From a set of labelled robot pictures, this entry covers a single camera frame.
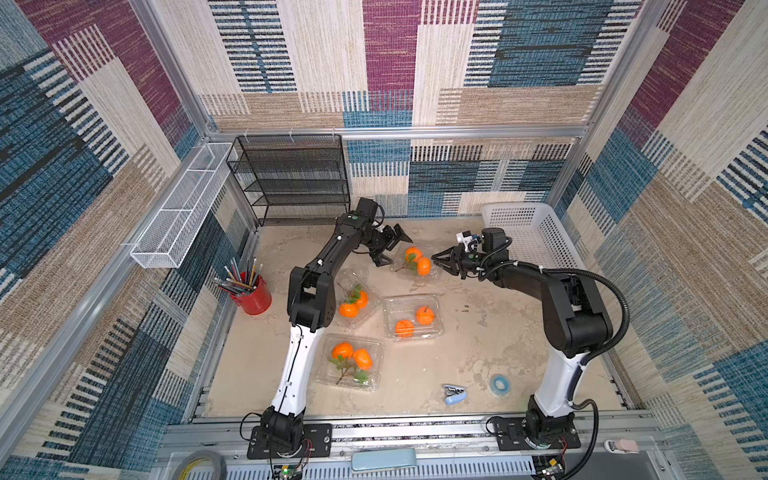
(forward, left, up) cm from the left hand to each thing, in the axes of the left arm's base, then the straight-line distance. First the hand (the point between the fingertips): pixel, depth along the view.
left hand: (408, 248), depth 98 cm
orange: (-20, -4, -8) cm, 22 cm away
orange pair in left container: (-19, +18, -5) cm, 26 cm away
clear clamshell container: (-13, +17, -7) cm, 23 cm away
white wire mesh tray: (-15, +58, +22) cm, 64 cm away
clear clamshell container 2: (-19, -1, -9) cm, 22 cm away
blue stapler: (-41, -10, -11) cm, 44 cm away
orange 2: (-24, +2, -8) cm, 25 cm away
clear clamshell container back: (-6, -2, -9) cm, 11 cm away
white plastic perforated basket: (+14, -50, -9) cm, 52 cm away
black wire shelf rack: (+27, +40, +9) cm, 49 cm away
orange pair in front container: (-33, +14, -6) cm, 36 cm away
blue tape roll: (-39, -23, -12) cm, 47 cm away
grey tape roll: (-55, +54, -9) cm, 77 cm away
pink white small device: (-53, -45, -7) cm, 70 cm away
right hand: (-6, -8, +1) cm, 10 cm away
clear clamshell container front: (-33, +17, -8) cm, 38 cm away
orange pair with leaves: (-2, -2, -4) cm, 4 cm away
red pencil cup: (-14, +48, -3) cm, 50 cm away
